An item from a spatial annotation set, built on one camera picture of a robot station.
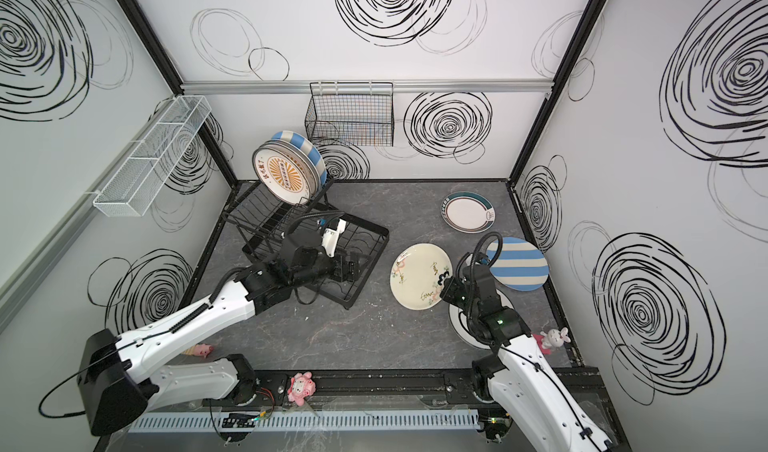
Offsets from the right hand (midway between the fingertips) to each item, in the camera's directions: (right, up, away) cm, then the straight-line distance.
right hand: (438, 282), depth 80 cm
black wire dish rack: (-53, +21, +3) cm, 58 cm away
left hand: (-20, +8, -6) cm, 22 cm away
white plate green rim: (+16, +19, +30) cm, 39 cm away
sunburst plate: (-42, +30, +2) cm, 52 cm away
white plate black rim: (+6, -13, +1) cm, 14 cm away
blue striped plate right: (+31, +1, +19) cm, 37 cm away
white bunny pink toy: (+29, -13, -5) cm, 32 cm away
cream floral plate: (-6, 0, +10) cm, 11 cm away
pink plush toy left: (-34, -23, -9) cm, 42 cm away
